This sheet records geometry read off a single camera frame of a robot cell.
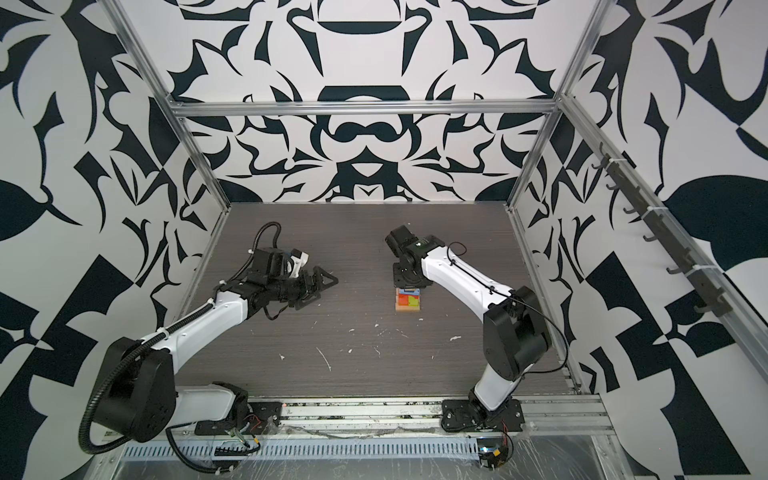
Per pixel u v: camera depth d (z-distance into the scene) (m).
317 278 0.76
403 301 0.92
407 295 0.91
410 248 0.62
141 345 0.44
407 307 0.91
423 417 0.76
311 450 0.65
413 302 0.91
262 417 0.74
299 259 0.81
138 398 0.41
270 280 0.68
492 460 0.71
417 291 0.89
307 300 0.76
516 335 0.45
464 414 0.74
